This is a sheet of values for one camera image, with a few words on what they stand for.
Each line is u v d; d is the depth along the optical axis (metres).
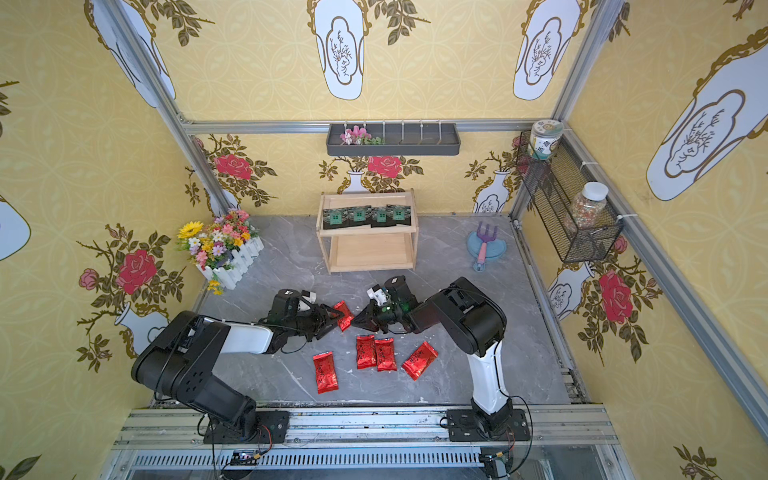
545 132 0.85
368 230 0.90
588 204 0.65
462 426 0.72
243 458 0.73
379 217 0.92
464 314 0.54
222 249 0.91
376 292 0.92
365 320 0.84
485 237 1.14
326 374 0.81
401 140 0.92
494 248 1.10
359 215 0.92
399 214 0.92
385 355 0.84
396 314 0.83
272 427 0.74
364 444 0.72
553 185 0.98
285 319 0.75
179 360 0.46
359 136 0.88
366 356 0.83
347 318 0.90
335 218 0.92
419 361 0.84
